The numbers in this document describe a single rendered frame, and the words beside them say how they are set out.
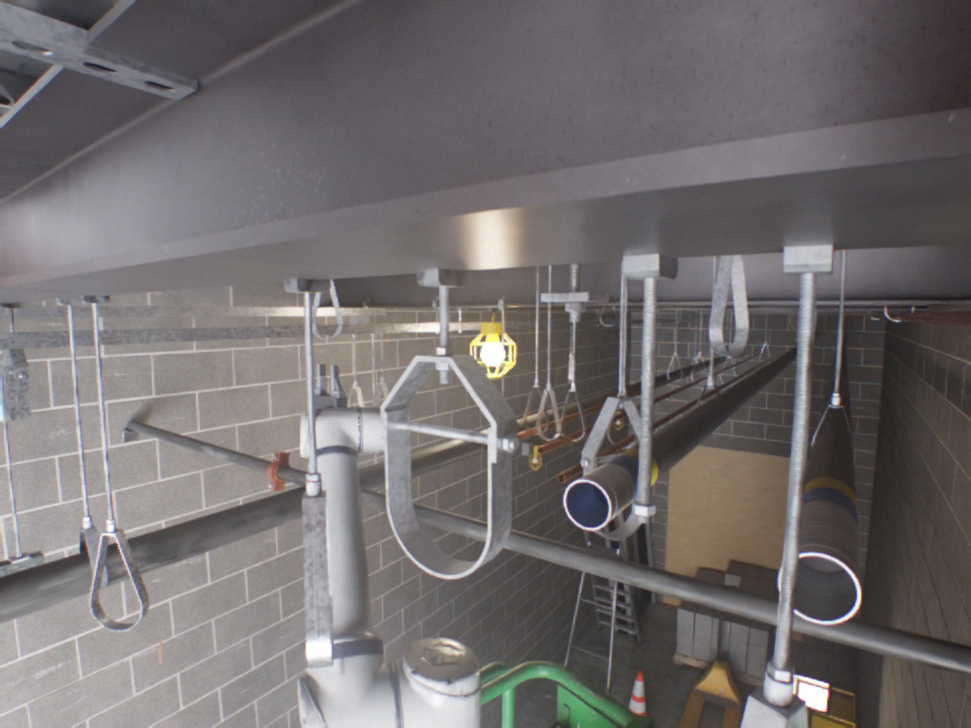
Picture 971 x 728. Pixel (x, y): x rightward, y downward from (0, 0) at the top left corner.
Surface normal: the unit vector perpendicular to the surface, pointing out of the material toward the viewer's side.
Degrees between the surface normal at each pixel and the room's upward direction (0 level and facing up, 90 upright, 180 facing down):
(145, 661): 90
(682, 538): 90
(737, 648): 90
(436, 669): 8
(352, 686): 48
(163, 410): 90
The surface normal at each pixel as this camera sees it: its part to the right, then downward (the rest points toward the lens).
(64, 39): 0.82, 0.05
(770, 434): -0.58, 0.08
